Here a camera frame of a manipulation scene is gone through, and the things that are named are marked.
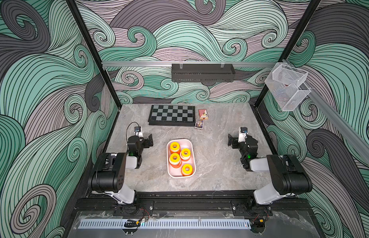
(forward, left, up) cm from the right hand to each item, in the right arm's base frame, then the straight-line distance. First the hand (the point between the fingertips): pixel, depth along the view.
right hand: (238, 134), depth 93 cm
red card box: (+24, +20, -7) cm, 32 cm away
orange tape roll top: (-10, +39, -4) cm, 40 cm away
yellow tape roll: (-8, +41, -2) cm, 42 cm away
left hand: (+1, +61, +1) cm, 61 cm away
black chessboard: (+21, +38, -4) cm, 43 cm away
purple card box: (+14, +24, -6) cm, 28 cm away
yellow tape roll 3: (-16, +41, 0) cm, 44 cm away
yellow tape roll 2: (-11, +35, -3) cm, 37 cm away
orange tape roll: (-14, +35, -6) cm, 38 cm away
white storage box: (-15, +37, -5) cm, 40 cm away
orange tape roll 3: (-24, +33, -4) cm, 41 cm away
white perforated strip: (-46, +44, -8) cm, 64 cm away
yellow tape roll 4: (-20, +34, -4) cm, 40 cm away
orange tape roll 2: (-18, +40, -5) cm, 44 cm away
